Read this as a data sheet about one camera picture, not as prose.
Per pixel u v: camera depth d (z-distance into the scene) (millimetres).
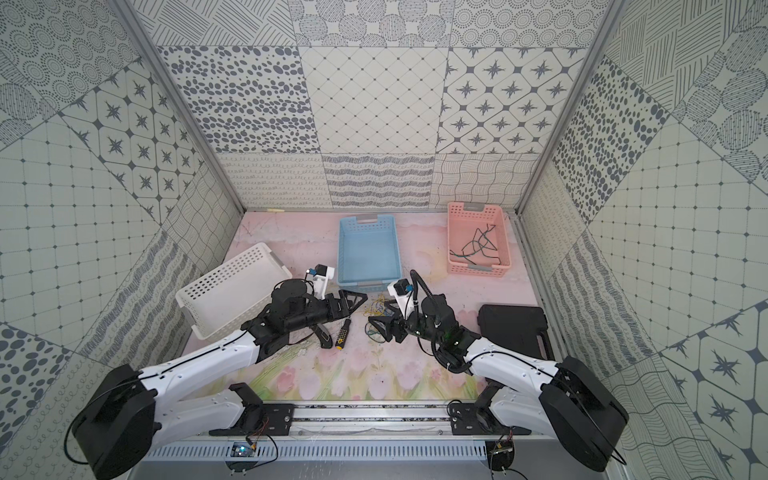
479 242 1093
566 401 414
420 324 684
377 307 840
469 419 735
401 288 678
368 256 1043
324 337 859
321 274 739
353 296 711
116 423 404
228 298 943
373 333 862
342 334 881
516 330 822
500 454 721
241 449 716
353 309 703
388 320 688
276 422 735
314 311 678
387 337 711
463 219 1185
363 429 737
